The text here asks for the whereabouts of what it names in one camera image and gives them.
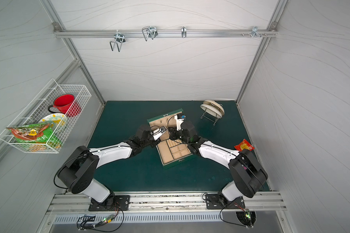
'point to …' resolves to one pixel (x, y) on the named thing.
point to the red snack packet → (244, 144)
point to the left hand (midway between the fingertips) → (159, 132)
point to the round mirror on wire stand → (214, 110)
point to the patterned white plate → (54, 118)
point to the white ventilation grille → (149, 218)
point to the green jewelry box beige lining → (170, 151)
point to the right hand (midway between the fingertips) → (168, 127)
